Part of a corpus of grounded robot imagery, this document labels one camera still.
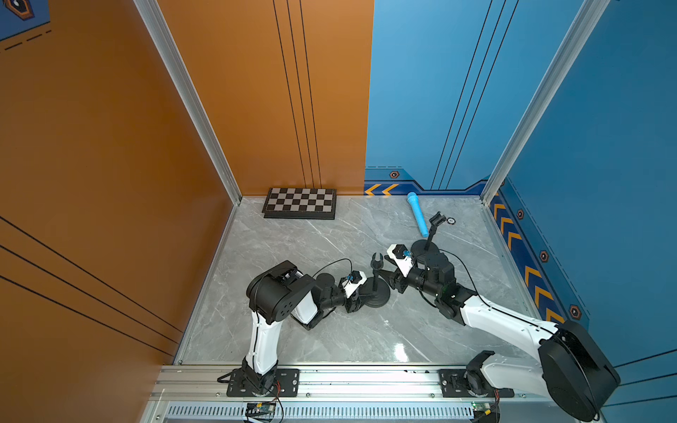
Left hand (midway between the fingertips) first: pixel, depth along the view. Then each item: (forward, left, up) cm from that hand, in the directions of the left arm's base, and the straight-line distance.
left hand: (369, 286), depth 90 cm
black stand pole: (-1, -1, +17) cm, 17 cm away
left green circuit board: (-35, +31, -5) cm, 47 cm away
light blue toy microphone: (+40, -22, +1) cm, 46 cm away
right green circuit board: (-33, -31, -5) cm, 46 cm away
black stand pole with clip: (+15, -21, +18) cm, 32 cm away
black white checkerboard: (+39, +29, +1) cm, 48 cm away
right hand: (+2, -4, +14) cm, 14 cm away
